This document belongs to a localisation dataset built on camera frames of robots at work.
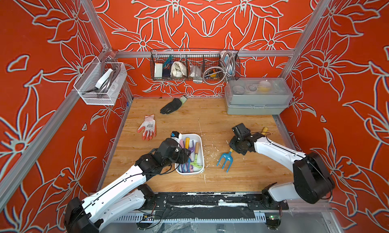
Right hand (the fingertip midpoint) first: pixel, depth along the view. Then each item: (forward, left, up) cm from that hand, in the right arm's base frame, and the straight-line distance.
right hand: (227, 145), depth 88 cm
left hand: (-9, +23, +9) cm, 26 cm away
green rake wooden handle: (-3, +18, -3) cm, 19 cm away
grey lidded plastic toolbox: (+31, -22, +11) cm, 40 cm away
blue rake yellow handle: (-1, +24, -2) cm, 24 cm away
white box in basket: (+35, +43, +28) cm, 62 cm away
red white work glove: (+15, +51, -3) cm, 53 cm away
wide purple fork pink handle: (-1, +21, -3) cm, 21 cm away
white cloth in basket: (+35, +30, +29) cm, 54 cm away
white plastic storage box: (-13, +26, -4) cm, 30 cm away
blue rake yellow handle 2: (-7, +1, -1) cm, 7 cm away
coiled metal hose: (+31, +7, +27) cm, 42 cm away
